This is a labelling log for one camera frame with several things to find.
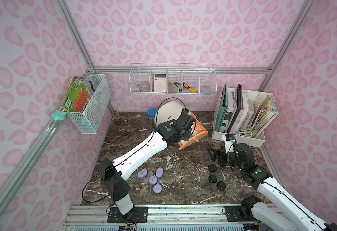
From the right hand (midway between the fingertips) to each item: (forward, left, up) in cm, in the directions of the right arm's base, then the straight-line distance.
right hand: (214, 147), depth 78 cm
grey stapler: (+43, +23, +8) cm, 49 cm away
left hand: (+7, +17, +8) cm, 20 cm away
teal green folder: (+19, -6, +11) cm, 23 cm away
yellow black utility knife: (+40, +11, +8) cm, 43 cm away
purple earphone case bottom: (-18, +31, -15) cm, 39 cm away
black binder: (+20, -15, +11) cm, 28 cm away
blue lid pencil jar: (+24, +37, +2) cm, 44 cm away
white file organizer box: (+20, -28, -18) cm, 38 cm away
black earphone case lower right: (-15, -5, -17) cm, 23 cm away
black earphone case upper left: (-5, -1, -17) cm, 18 cm away
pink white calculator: (+41, +32, +13) cm, 53 cm away
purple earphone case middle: (-13, +34, -16) cm, 40 cm away
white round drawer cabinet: (+21, +25, +6) cm, 33 cm away
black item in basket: (+32, +72, +17) cm, 81 cm away
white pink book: (+20, -19, +4) cm, 28 cm away
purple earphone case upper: (-8, +31, -16) cm, 35 cm away
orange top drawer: (+7, +8, +5) cm, 11 cm away
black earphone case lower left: (-11, 0, -16) cm, 20 cm away
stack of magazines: (+20, -32, +4) cm, 38 cm away
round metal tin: (+37, +42, +12) cm, 57 cm away
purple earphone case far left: (-9, +41, -15) cm, 44 cm away
